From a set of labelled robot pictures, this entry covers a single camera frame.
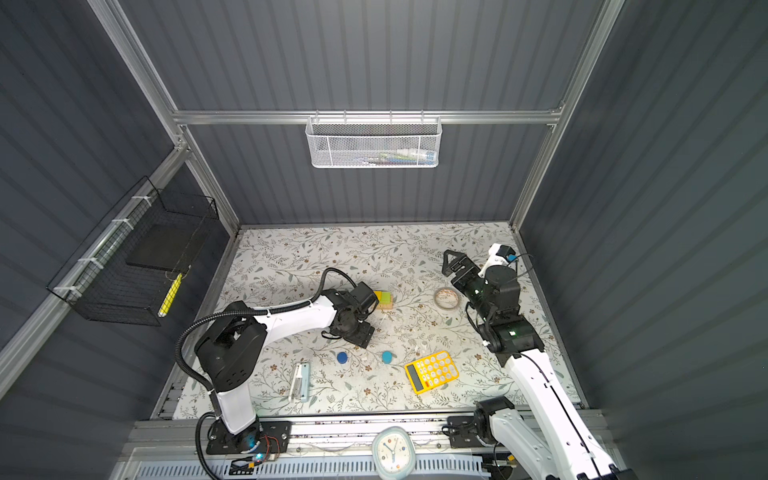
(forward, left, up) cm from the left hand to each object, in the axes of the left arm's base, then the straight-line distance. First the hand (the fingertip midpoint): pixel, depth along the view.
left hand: (360, 337), depth 90 cm
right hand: (+5, -26, +29) cm, 39 cm away
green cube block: (+12, -8, +3) cm, 15 cm away
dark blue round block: (-6, +5, -1) cm, 8 cm away
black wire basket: (+8, +55, +28) cm, 62 cm away
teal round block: (-6, -8, -1) cm, 10 cm away
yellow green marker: (-3, +42, +26) cm, 50 cm away
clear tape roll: (+12, -29, 0) cm, 31 cm away
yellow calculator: (-12, -20, +1) cm, 23 cm away
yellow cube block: (+2, -6, +20) cm, 21 cm away
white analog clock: (-30, -8, +2) cm, 31 cm away
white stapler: (-13, +16, +1) cm, 21 cm away
